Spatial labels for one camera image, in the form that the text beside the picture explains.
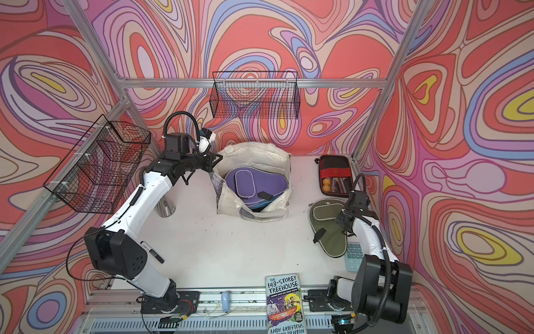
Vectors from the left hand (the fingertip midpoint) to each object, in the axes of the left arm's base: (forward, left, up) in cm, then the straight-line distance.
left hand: (222, 156), depth 80 cm
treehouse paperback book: (-45, -23, -28) cm, 58 cm away
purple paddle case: (-4, -13, -14) cm, 19 cm away
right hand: (-18, -51, -24) cm, 59 cm away
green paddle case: (-22, -43, -25) cm, 54 cm away
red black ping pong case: (+12, -53, -26) cm, 60 cm away
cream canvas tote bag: (+5, -16, -5) cm, 18 cm away
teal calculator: (-29, -52, -28) cm, 66 cm away
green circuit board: (-50, +17, -32) cm, 62 cm away
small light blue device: (-45, -3, -28) cm, 53 cm away
